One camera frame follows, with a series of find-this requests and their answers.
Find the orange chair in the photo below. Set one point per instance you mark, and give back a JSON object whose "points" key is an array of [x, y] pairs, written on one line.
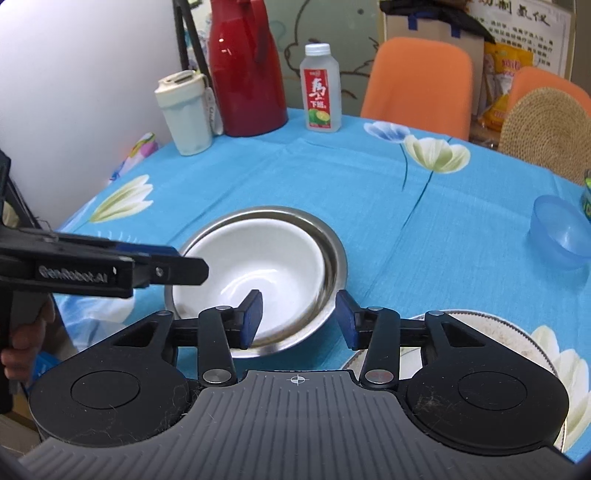
{"points": [[415, 87], [545, 78]]}

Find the black cloth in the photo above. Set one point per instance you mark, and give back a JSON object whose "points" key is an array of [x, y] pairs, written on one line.
{"points": [[466, 18]]}

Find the person's left hand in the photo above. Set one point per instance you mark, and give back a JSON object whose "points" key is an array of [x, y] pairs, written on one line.
{"points": [[27, 341]]}

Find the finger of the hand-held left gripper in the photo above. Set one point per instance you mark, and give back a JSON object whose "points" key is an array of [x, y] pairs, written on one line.
{"points": [[180, 272], [147, 251]]}

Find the yellow plastic bag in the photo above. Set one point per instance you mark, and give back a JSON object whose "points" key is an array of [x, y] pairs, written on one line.
{"points": [[503, 83]]}

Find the woven straw cushion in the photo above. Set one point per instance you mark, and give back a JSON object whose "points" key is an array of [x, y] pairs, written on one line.
{"points": [[549, 134]]}

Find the white ceramic bowl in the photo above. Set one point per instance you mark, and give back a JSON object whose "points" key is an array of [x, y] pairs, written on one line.
{"points": [[258, 258]]}

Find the black metal stand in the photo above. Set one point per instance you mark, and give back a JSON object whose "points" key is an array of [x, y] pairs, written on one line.
{"points": [[189, 37]]}

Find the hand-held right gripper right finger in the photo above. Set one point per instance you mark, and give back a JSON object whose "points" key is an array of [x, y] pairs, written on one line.
{"points": [[346, 318]]}

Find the colourful floral cloth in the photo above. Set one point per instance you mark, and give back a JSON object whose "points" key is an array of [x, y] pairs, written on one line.
{"points": [[136, 157]]}

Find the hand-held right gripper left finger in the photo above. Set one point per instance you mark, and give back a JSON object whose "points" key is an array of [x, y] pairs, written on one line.
{"points": [[251, 318]]}

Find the stainless steel bowl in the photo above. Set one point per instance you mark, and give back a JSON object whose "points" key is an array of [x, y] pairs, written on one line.
{"points": [[332, 258]]}

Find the juice bottle with red label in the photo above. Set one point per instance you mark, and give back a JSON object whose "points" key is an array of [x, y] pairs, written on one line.
{"points": [[321, 92]]}

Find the small white gold-rimmed plate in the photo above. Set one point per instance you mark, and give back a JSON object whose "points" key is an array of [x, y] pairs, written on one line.
{"points": [[503, 334]]}

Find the blue plastic bowl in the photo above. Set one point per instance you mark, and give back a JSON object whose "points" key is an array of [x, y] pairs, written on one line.
{"points": [[558, 230]]}

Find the red thermos jug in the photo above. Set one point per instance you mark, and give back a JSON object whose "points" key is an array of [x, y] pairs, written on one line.
{"points": [[249, 83]]}

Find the blue floral tablecloth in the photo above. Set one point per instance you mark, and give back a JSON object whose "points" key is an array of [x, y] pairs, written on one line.
{"points": [[323, 175]]}

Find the white tumbler cup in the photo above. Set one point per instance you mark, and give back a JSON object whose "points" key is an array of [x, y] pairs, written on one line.
{"points": [[184, 120]]}

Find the green instant noodle cup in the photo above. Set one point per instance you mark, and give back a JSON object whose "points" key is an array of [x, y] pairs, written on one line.
{"points": [[586, 194]]}

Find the white text wall poster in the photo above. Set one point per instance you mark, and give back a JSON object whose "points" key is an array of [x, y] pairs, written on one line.
{"points": [[535, 27]]}

